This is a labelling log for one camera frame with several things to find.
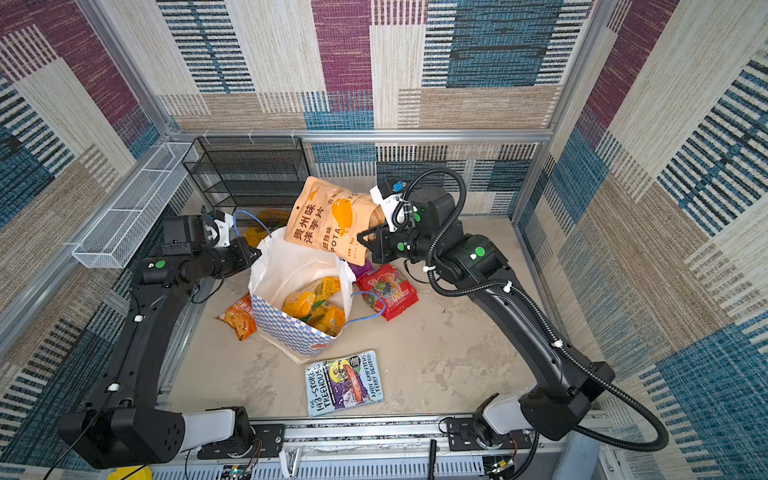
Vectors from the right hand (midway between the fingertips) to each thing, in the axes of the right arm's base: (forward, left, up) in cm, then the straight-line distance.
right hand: (361, 242), depth 61 cm
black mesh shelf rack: (+51, +43, -19) cm, 69 cm away
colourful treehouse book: (-17, +7, -37) cm, 41 cm away
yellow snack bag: (0, +12, -32) cm, 34 cm away
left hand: (+8, +26, -10) cm, 29 cm away
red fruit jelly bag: (+10, -5, -34) cm, 36 cm away
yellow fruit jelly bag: (+2, +18, -27) cm, 33 cm away
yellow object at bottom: (-34, +56, -37) cm, 76 cm away
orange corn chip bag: (+3, +40, -36) cm, 54 cm away
